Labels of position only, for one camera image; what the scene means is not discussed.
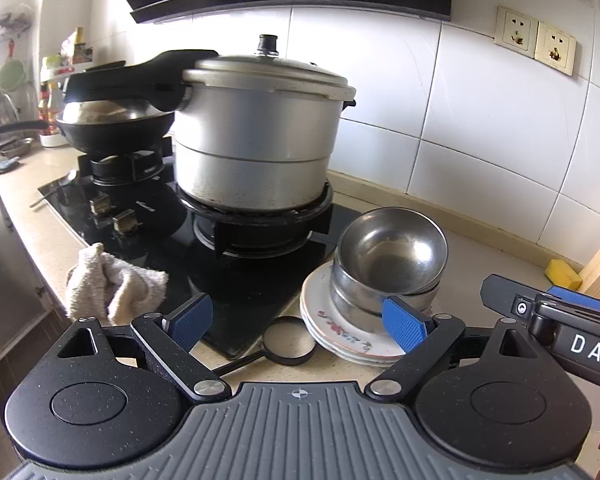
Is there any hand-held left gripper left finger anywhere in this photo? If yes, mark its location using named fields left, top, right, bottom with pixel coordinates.
left=55, top=292, right=232, bottom=403

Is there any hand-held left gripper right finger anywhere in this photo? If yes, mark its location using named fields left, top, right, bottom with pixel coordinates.
left=364, top=296, right=546, bottom=403

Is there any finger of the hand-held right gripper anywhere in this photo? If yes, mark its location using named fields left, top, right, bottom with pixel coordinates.
left=547, top=285, right=600, bottom=313
left=481, top=274, right=600, bottom=335

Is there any pink-rimmed floral plate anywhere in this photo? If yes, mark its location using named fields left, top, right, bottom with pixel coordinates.
left=301, top=261, right=426, bottom=362

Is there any yellow sponge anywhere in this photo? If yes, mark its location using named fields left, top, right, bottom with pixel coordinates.
left=545, top=258, right=586, bottom=290

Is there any black glass gas stove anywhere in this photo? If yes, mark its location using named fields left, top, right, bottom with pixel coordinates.
left=37, top=135, right=351, bottom=360

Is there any beige dish cloth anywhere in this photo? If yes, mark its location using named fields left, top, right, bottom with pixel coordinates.
left=66, top=242, right=170, bottom=328

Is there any black burner pan support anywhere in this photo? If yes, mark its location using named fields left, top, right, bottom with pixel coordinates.
left=176, top=180, right=335, bottom=257
left=77, top=152, right=163, bottom=186

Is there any aluminium pressure cooker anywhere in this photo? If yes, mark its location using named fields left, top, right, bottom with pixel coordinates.
left=62, top=34, right=357, bottom=213

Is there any kitchen base cabinet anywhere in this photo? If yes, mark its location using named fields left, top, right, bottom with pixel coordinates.
left=0, top=180, right=56, bottom=361

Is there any metal spoon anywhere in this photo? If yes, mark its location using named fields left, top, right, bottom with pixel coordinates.
left=28, top=170, right=79, bottom=208

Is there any black wok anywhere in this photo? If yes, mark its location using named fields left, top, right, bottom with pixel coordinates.
left=0, top=97, right=177, bottom=157

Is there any red-label sauce bottle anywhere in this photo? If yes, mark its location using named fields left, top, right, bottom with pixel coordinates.
left=37, top=82, right=57, bottom=137

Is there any green strainer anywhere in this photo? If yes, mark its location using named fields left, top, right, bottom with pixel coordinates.
left=0, top=59, right=27, bottom=90

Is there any hanging plastic bag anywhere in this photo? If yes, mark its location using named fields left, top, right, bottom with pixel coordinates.
left=0, top=2, right=33, bottom=43

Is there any black egg ring with handle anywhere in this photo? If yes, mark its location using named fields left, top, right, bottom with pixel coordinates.
left=212, top=317, right=317, bottom=376

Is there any beige wall socket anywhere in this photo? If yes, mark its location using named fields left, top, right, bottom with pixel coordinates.
left=534, top=21, right=577, bottom=77
left=495, top=6, right=540, bottom=58

